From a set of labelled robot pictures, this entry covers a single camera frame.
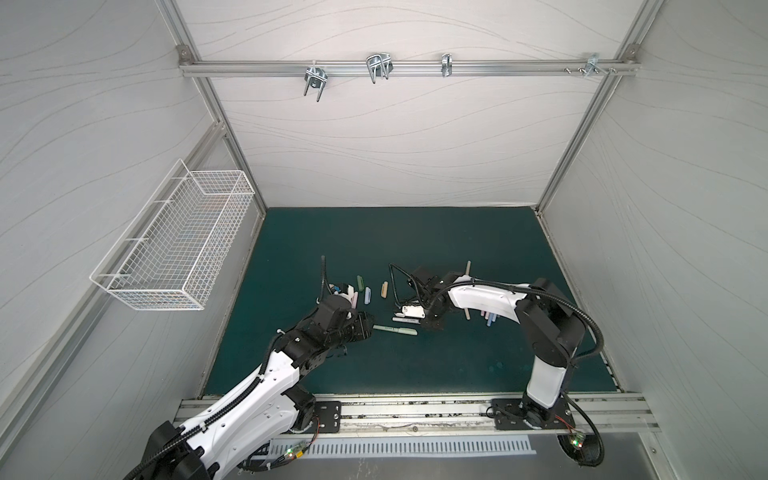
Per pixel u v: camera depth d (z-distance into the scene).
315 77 0.79
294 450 0.69
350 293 0.75
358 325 0.69
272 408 0.59
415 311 0.80
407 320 0.90
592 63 0.77
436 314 0.78
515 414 0.73
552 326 0.48
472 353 0.86
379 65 0.77
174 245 0.70
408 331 0.88
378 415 0.75
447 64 0.78
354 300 0.95
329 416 0.74
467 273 1.01
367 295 0.95
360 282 0.98
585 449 0.72
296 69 0.77
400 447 0.70
